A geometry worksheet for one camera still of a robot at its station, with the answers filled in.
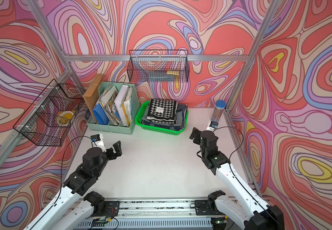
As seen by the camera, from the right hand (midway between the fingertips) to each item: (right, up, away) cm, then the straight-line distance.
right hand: (200, 134), depth 80 cm
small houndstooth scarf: (-22, +14, +17) cm, 31 cm away
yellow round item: (-70, +9, -9) cm, 72 cm away
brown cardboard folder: (-63, +22, +2) cm, 67 cm away
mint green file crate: (-59, +28, +16) cm, 67 cm away
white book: (-47, +18, +9) cm, 51 cm away
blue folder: (-63, +11, +13) cm, 66 cm away
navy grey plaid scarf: (-11, +5, +13) cm, 17 cm away
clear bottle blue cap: (+17, +18, +16) cm, 30 cm away
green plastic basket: (-40, +9, +23) cm, 47 cm away
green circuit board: (-54, -45, -8) cm, 71 cm away
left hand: (-47, -5, -5) cm, 48 cm away
